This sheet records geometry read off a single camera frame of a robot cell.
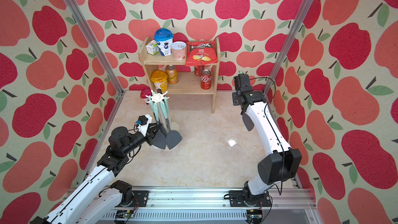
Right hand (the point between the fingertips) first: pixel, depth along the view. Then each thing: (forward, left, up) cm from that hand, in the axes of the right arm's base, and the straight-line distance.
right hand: (246, 99), depth 80 cm
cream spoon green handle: (-10, +38, -16) cm, 43 cm away
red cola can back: (+23, +28, 0) cm, 36 cm away
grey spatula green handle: (-22, +43, -10) cm, 49 cm away
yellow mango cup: (+9, +48, +4) cm, 49 cm away
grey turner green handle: (-6, -3, -11) cm, 13 cm away
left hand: (-19, +41, -3) cm, 46 cm away
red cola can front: (+11, +22, +3) cm, 25 cm away
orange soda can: (+13, +42, +3) cm, 44 cm away
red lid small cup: (+14, +65, -17) cm, 68 cm away
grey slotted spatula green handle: (-18, +37, -15) cm, 44 cm away
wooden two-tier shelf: (+20, +30, -6) cm, 36 cm away
